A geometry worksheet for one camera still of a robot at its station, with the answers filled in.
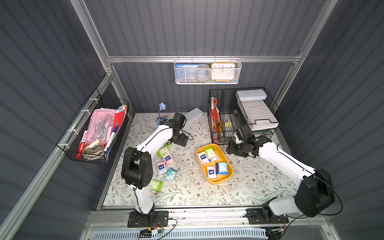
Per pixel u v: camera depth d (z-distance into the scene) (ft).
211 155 2.99
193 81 2.92
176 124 2.37
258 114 3.01
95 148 2.11
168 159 3.00
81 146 2.13
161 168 2.91
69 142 1.99
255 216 2.41
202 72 2.97
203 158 2.92
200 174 2.91
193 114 3.92
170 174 2.84
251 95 3.26
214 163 3.00
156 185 2.69
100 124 2.37
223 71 2.91
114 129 2.32
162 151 3.14
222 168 2.80
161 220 2.41
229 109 3.81
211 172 2.84
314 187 1.37
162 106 3.06
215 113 3.67
